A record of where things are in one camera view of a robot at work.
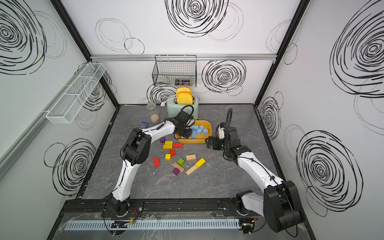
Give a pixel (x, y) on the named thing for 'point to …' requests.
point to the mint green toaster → (173, 108)
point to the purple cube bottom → (176, 171)
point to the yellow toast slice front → (185, 101)
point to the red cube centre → (173, 153)
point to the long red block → (177, 145)
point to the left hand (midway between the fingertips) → (188, 133)
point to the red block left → (156, 162)
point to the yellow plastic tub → (200, 138)
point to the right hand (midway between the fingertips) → (213, 140)
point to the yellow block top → (168, 142)
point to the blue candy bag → (143, 125)
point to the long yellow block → (200, 162)
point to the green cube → (181, 162)
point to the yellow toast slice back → (183, 93)
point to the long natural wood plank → (191, 169)
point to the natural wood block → (191, 157)
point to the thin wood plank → (176, 165)
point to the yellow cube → (167, 156)
